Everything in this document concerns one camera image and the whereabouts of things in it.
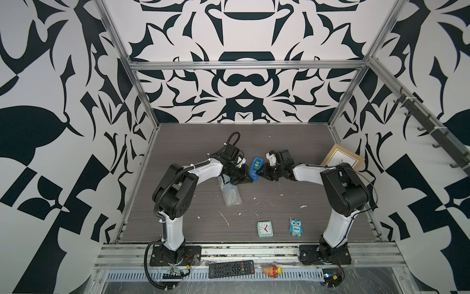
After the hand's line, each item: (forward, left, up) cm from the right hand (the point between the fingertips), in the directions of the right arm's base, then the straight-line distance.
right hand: (257, 170), depth 96 cm
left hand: (-7, +3, +4) cm, 8 cm away
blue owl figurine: (-28, -15, -2) cm, 32 cm away
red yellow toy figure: (-43, -2, +1) cm, 43 cm away
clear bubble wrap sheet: (-13, +14, +2) cm, 19 cm away
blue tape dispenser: (+3, 0, +2) cm, 3 cm away
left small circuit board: (-44, +34, +1) cm, 55 cm away
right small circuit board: (-45, -26, -4) cm, 52 cm away
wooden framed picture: (+2, -39, +10) cm, 41 cm away
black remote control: (-43, +15, 0) cm, 45 cm away
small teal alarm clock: (-28, -1, -1) cm, 29 cm away
